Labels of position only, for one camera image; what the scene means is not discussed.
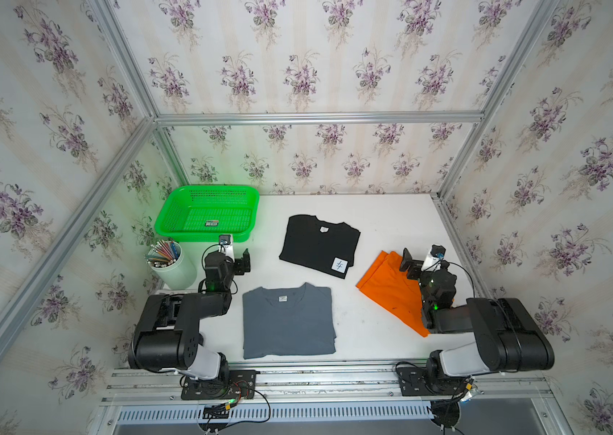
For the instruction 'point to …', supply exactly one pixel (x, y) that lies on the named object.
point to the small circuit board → (218, 410)
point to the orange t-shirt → (394, 291)
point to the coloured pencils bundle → (163, 254)
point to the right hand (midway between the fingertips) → (422, 251)
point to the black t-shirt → (325, 246)
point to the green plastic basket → (203, 213)
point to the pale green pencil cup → (179, 275)
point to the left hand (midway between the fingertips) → (238, 250)
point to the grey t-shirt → (287, 321)
